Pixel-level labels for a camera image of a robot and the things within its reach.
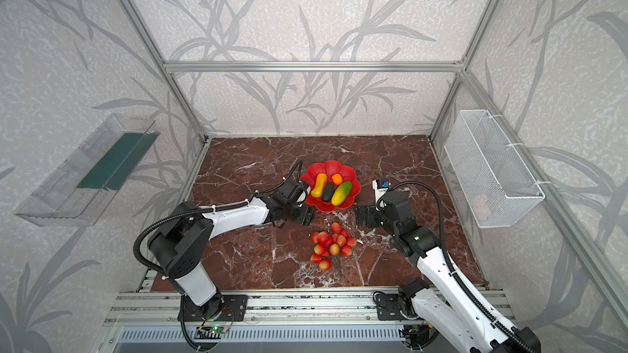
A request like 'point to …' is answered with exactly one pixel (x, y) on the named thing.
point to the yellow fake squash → (320, 180)
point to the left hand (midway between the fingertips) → (310, 207)
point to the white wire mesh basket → (497, 190)
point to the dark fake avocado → (327, 192)
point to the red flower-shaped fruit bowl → (329, 169)
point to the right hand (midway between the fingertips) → (367, 197)
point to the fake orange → (337, 179)
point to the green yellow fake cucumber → (341, 193)
